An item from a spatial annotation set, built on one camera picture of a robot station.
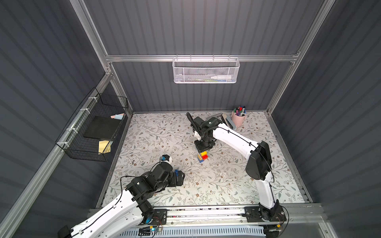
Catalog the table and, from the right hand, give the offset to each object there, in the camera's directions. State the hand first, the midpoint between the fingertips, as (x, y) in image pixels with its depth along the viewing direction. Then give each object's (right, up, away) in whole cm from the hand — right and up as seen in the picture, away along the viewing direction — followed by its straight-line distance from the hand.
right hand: (200, 152), depth 84 cm
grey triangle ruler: (+16, +24, +34) cm, 44 cm away
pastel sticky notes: (-46, +21, -2) cm, 51 cm away
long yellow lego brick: (+2, 0, -2) cm, 3 cm away
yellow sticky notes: (-41, +7, -24) cm, 48 cm away
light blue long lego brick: (-1, -2, +1) cm, 3 cm away
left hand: (-11, -11, -11) cm, 19 cm away
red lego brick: (+3, -2, -1) cm, 4 cm away
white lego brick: (0, -4, +1) cm, 4 cm away
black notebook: (-52, +15, -9) cm, 54 cm away
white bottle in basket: (+14, +47, +9) cm, 49 cm away
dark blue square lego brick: (-15, -12, +4) cm, 19 cm away
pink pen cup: (+29, +23, +20) cm, 42 cm away
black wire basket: (-56, +9, -23) cm, 61 cm away
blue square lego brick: (+1, -7, +8) cm, 11 cm away
